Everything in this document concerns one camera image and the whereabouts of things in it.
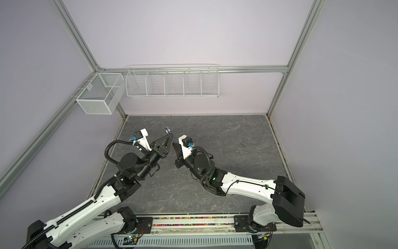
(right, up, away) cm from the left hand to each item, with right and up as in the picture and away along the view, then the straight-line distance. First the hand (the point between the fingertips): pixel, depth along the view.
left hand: (172, 138), depth 65 cm
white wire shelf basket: (-7, +35, +34) cm, 49 cm away
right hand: (0, -3, +2) cm, 4 cm away
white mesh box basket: (-54, +27, +37) cm, 71 cm away
